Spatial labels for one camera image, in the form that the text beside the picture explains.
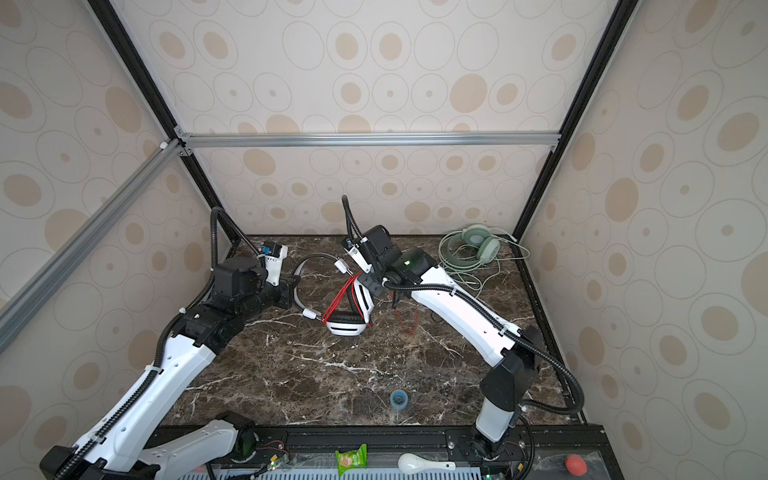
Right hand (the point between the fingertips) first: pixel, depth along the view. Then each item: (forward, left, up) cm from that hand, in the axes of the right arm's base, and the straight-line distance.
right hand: (376, 266), depth 77 cm
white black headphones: (-16, +6, -1) cm, 17 cm away
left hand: (-5, +17, +3) cm, 18 cm away
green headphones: (+23, -38, -19) cm, 48 cm away
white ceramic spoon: (-40, -8, -25) cm, 48 cm away
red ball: (-41, -46, -23) cm, 66 cm away
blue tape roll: (-26, -5, -26) cm, 37 cm away
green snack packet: (-39, +6, -23) cm, 46 cm away
